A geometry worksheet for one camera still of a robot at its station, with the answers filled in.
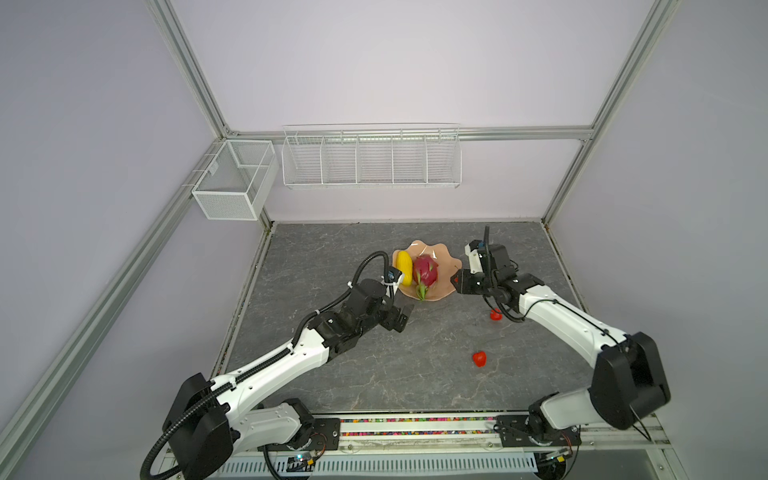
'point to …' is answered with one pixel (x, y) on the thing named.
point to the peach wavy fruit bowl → (446, 264)
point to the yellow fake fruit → (405, 265)
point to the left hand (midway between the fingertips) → (397, 300)
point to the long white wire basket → (373, 156)
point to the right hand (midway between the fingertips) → (458, 280)
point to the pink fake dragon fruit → (425, 270)
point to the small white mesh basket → (237, 180)
